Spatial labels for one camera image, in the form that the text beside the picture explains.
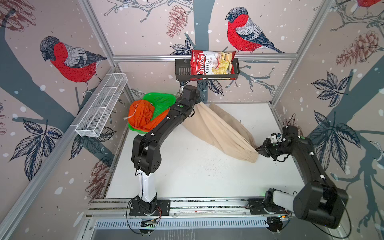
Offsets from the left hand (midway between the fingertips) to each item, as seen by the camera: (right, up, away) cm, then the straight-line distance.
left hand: (194, 92), depth 86 cm
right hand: (+33, -33, -6) cm, 47 cm away
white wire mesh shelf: (-50, -17, -15) cm, 55 cm away
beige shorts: (+18, -22, +1) cm, 29 cm away
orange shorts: (-38, -13, +15) cm, 42 cm away
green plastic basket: (-26, -3, +28) cm, 38 cm away
